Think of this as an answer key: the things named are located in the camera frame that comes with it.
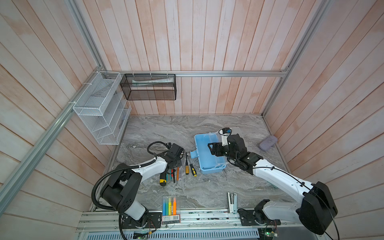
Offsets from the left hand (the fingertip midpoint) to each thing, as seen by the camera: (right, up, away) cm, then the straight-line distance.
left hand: (175, 163), depth 91 cm
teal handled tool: (-4, -6, -4) cm, 8 cm away
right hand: (+22, +13, -9) cm, 27 cm away
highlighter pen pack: (-1, -20, -15) cm, 25 cm away
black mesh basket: (-16, +48, -1) cm, 51 cm away
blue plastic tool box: (+20, 0, +1) cm, 20 cm away
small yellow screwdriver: (+7, -3, -1) cm, 8 cm away
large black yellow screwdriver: (-7, -8, -6) cm, 12 cm away
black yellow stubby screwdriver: (+10, -2, -1) cm, 10 cm away
